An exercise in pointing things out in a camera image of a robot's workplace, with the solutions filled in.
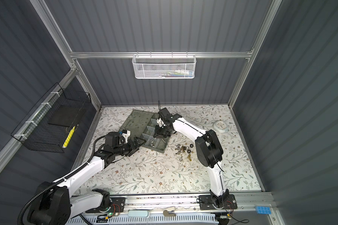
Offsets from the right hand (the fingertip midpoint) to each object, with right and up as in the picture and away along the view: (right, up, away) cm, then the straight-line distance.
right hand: (156, 137), depth 90 cm
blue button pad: (+57, -35, -19) cm, 69 cm away
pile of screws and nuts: (+19, -10, +4) cm, 21 cm away
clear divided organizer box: (-13, +7, +18) cm, 24 cm away
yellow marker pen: (-40, -1, -24) cm, 47 cm away
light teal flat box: (-6, -35, -22) cm, 42 cm away
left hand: (-7, -3, -7) cm, 11 cm away
